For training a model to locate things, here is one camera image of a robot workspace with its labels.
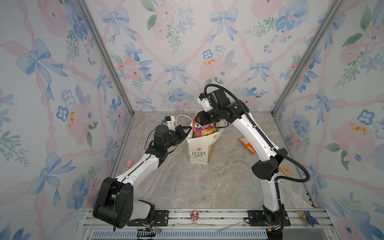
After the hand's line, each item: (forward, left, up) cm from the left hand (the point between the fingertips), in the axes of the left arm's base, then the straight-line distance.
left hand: (193, 126), depth 77 cm
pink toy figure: (-37, -1, -22) cm, 43 cm away
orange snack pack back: (+1, -5, -4) cm, 7 cm away
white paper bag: (-7, -4, -10) cm, 13 cm away
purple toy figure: (-36, -56, -24) cm, 71 cm away
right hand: (+4, -3, +2) cm, 5 cm away
